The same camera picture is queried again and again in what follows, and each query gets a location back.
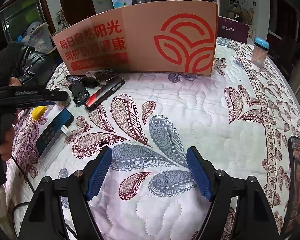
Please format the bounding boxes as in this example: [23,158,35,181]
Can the black toy car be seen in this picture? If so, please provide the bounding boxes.
[69,81,90,107]

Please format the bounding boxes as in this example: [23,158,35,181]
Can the red black lighter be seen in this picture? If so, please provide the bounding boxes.
[84,76,125,111]

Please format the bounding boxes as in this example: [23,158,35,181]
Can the dark wrapped snack bar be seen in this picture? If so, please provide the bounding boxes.
[66,75,97,83]

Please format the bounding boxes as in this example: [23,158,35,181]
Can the blue remote control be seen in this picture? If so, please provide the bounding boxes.
[36,109,74,156]

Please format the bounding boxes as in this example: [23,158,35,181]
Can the yellow sponge block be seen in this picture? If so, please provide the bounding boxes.
[31,106,47,121]

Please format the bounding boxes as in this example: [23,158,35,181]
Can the brown cardboard box red print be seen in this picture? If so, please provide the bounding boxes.
[53,0,218,76]

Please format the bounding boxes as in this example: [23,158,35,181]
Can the person in black jacket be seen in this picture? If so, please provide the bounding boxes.
[0,41,57,87]

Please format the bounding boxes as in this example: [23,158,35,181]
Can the blue lid toothpick jar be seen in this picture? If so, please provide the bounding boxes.
[250,37,269,68]

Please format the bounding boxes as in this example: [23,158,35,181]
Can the metal key ring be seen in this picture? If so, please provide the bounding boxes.
[85,69,117,83]

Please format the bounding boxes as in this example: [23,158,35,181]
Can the person left hand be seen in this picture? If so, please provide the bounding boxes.
[0,114,18,161]

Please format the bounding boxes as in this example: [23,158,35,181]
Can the purple gift box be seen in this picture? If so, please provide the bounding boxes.
[217,16,249,43]

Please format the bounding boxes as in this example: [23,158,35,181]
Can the clear acrylic stand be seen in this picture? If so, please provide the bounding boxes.
[38,127,71,171]

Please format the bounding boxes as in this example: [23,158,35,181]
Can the wall television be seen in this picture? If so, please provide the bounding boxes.
[111,0,133,9]

